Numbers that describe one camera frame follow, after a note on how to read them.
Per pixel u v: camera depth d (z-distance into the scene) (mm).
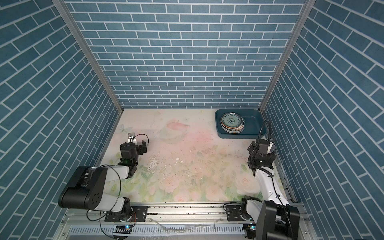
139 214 736
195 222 722
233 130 1044
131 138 779
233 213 737
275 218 400
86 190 439
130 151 707
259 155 645
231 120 1083
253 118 1146
